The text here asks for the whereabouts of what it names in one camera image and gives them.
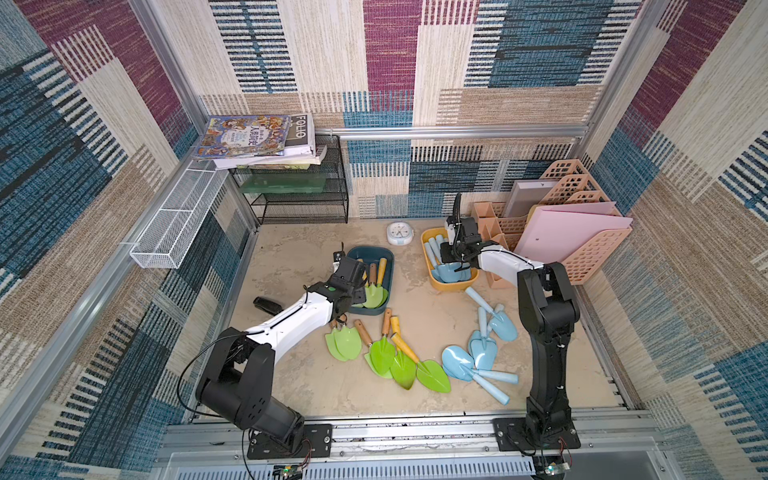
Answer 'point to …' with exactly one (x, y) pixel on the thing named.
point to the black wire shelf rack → (317, 195)
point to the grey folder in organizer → (524, 194)
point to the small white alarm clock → (400, 233)
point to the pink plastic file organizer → (580, 267)
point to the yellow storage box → (447, 286)
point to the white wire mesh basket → (173, 229)
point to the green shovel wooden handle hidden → (360, 326)
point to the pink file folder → (550, 232)
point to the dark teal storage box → (372, 254)
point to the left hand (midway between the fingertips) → (351, 287)
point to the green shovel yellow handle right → (427, 371)
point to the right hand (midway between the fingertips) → (444, 246)
